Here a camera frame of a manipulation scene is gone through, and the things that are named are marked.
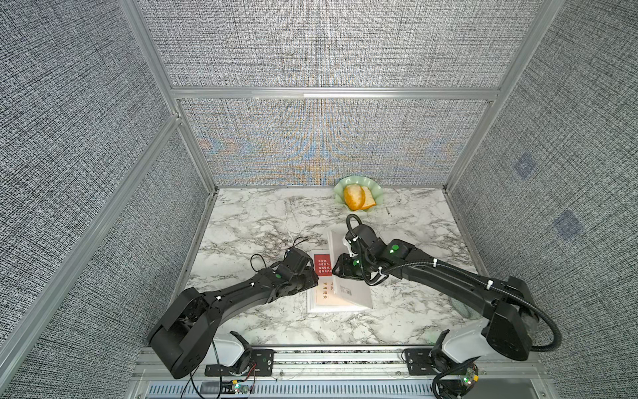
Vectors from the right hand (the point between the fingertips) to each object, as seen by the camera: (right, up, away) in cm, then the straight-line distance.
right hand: (334, 267), depth 77 cm
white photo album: (+5, -9, 0) cm, 10 cm away
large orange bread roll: (+10, +24, +29) cm, 39 cm away
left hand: (-5, -6, +9) cm, 12 cm away
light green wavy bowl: (+22, +27, +36) cm, 50 cm away
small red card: (-3, -3, +15) cm, 16 cm away
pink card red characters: (-2, -11, +9) cm, 14 cm away
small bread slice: (+18, +23, +34) cm, 44 cm away
